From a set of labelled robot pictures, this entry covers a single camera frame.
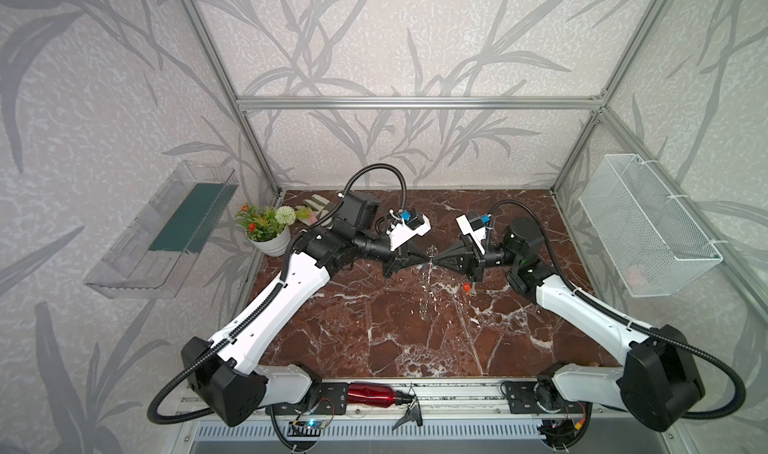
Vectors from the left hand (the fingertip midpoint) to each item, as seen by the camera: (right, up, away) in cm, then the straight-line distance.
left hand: (429, 251), depth 64 cm
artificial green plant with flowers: (-48, +5, +24) cm, 54 cm away
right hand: (+2, -1, +2) cm, 3 cm away
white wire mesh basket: (+49, 0, -2) cm, 49 cm away
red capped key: (+15, -15, +29) cm, 36 cm away
